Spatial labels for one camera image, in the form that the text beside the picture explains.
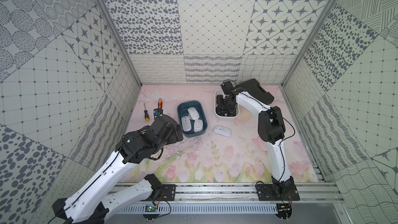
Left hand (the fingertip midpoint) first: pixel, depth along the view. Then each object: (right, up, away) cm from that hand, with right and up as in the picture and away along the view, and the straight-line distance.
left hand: (177, 132), depth 67 cm
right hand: (+25, +9, +35) cm, 44 cm away
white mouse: (0, -1, +30) cm, 30 cm away
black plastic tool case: (+49, +24, +48) cm, 73 cm away
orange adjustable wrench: (-20, +11, +43) cm, 49 cm away
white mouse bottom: (+4, +5, +35) cm, 35 cm away
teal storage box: (-3, +6, +37) cm, 38 cm away
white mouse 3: (+23, -5, +28) cm, 37 cm away
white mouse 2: (+8, -2, +29) cm, 30 cm away
